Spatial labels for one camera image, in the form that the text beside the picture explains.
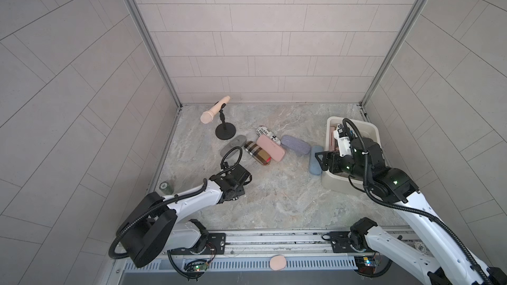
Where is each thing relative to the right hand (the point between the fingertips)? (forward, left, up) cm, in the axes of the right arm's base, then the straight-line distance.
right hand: (321, 154), depth 70 cm
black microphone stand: (+28, +40, -18) cm, 52 cm away
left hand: (-1, +32, -24) cm, 40 cm away
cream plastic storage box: (+16, -28, -7) cm, 33 cm away
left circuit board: (-29, +44, -18) cm, 55 cm away
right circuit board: (-31, -13, -24) cm, 41 cm away
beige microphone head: (+18, +42, +4) cm, 46 cm away
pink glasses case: (+15, +16, -17) cm, 28 cm away
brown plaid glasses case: (+14, +23, -19) cm, 33 cm away
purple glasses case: (+18, +5, -19) cm, 27 cm away
